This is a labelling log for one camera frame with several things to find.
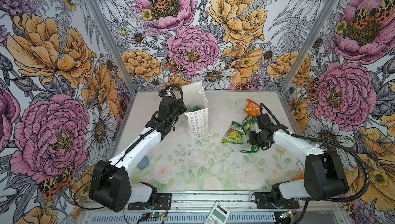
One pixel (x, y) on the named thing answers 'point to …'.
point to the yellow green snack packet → (235, 134)
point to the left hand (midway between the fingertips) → (184, 105)
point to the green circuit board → (151, 217)
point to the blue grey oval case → (143, 163)
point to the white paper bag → (196, 115)
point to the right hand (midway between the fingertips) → (252, 145)
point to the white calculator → (219, 214)
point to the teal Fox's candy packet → (195, 108)
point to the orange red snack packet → (252, 109)
